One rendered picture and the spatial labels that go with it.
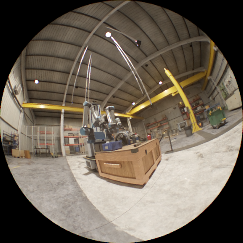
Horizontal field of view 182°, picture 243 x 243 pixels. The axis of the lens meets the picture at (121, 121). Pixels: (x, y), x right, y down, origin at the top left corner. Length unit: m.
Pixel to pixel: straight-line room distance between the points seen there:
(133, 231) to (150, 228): 0.09
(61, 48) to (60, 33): 1.58
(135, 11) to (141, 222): 8.79
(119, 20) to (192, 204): 8.55
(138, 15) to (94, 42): 4.43
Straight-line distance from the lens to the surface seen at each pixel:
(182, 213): 0.64
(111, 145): 1.04
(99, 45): 8.17
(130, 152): 0.79
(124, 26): 8.17
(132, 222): 0.64
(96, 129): 2.00
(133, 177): 0.93
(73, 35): 8.21
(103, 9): 8.04
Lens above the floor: 0.55
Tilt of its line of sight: 16 degrees up
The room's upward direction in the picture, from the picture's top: 13 degrees counter-clockwise
